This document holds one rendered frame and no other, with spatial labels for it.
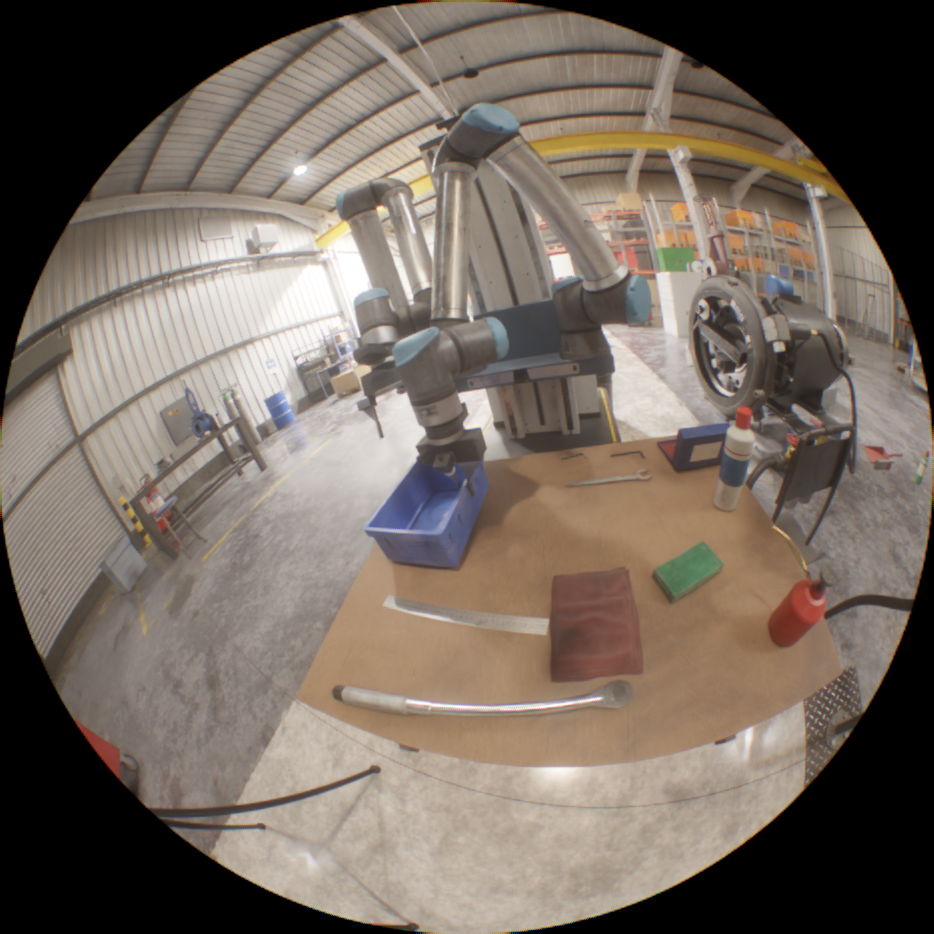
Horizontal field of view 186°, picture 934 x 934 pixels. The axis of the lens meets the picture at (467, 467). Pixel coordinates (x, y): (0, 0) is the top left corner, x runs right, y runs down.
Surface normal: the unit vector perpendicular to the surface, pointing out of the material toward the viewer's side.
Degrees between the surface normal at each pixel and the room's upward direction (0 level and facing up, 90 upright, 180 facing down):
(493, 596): 0
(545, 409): 90
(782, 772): 0
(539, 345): 90
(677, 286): 90
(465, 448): 90
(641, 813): 0
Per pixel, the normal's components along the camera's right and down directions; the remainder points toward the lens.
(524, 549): -0.28, -0.83
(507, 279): -0.32, 0.56
